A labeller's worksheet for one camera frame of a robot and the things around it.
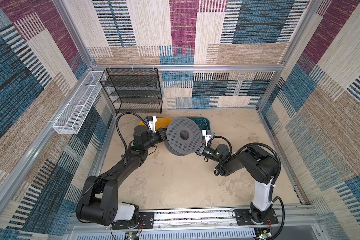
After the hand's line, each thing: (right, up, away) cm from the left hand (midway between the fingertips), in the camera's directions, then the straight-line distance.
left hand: (172, 127), depth 81 cm
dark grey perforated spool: (+6, -5, +3) cm, 8 cm away
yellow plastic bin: (-10, +3, +32) cm, 34 cm away
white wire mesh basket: (-60, +3, +7) cm, 61 cm away
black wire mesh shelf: (-30, +26, +30) cm, 50 cm away
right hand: (+7, -11, +2) cm, 13 cm away
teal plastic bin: (+20, +2, +23) cm, 31 cm away
